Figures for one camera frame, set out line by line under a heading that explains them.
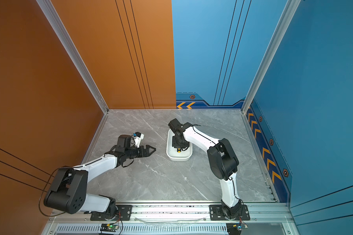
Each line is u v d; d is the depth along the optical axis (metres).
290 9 0.70
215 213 0.72
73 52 0.85
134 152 0.77
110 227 0.70
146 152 0.79
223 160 0.51
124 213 0.74
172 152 0.94
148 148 0.81
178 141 0.77
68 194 0.43
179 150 0.88
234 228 0.71
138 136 0.82
